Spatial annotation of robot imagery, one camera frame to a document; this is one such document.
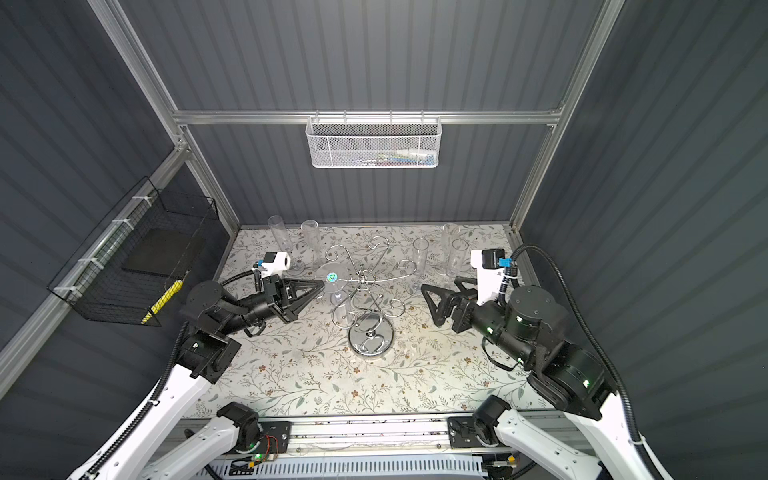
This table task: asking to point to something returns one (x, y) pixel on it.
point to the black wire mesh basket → (94, 285)
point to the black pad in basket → (164, 252)
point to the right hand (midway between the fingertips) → (441, 287)
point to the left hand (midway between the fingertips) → (323, 288)
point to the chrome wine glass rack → (367, 307)
